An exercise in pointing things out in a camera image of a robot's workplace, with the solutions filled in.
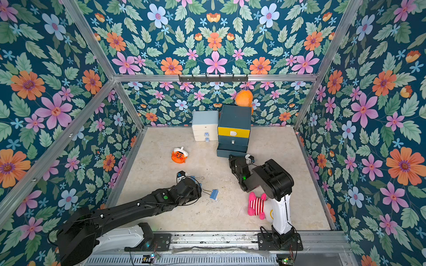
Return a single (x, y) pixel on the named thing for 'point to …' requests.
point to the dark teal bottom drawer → (224, 150)
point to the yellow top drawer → (232, 132)
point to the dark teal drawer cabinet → (234, 127)
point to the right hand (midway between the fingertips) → (228, 153)
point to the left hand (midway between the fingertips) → (201, 191)
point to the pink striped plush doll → (255, 206)
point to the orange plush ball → (244, 98)
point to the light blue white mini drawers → (205, 124)
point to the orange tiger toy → (179, 155)
